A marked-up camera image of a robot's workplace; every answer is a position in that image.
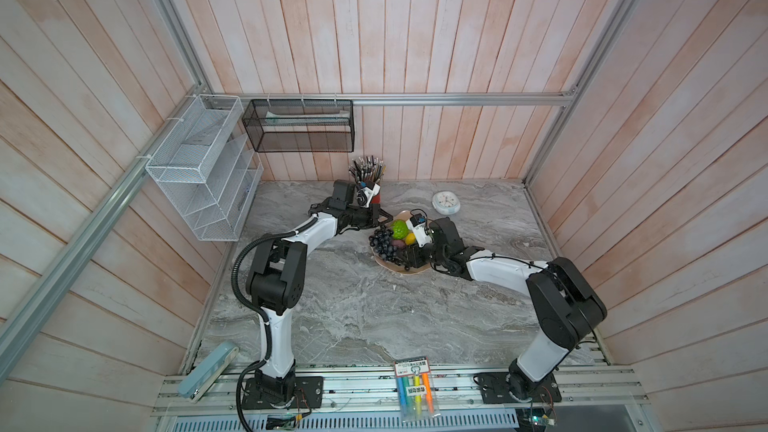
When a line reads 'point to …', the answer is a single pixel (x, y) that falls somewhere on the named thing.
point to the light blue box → (203, 379)
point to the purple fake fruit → (398, 242)
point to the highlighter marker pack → (416, 389)
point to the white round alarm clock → (446, 203)
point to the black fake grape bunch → (383, 243)
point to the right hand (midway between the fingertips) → (402, 249)
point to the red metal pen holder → (376, 199)
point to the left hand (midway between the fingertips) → (393, 221)
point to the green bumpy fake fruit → (400, 229)
